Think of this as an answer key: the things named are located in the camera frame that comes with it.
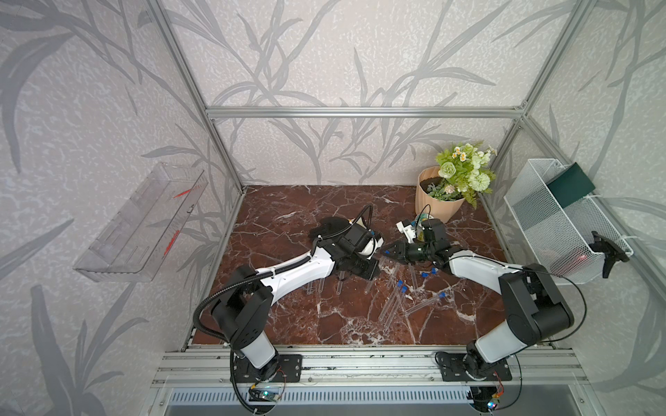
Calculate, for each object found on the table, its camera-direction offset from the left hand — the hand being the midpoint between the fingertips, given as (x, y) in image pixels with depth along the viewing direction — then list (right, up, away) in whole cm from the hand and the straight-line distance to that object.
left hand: (379, 272), depth 82 cm
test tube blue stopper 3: (-3, 0, -10) cm, 10 cm away
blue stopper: (+18, -4, +11) cm, 21 cm away
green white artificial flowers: (+30, +33, +6) cm, 45 cm away
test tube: (-18, +4, -26) cm, 32 cm away
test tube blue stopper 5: (+9, -8, +7) cm, 14 cm away
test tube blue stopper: (-20, -6, +8) cm, 22 cm away
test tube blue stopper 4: (+4, -11, +5) cm, 12 cm away
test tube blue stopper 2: (-13, -6, +7) cm, 16 cm away
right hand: (+2, +6, +4) cm, 8 cm away
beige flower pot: (+22, +21, +15) cm, 34 cm away
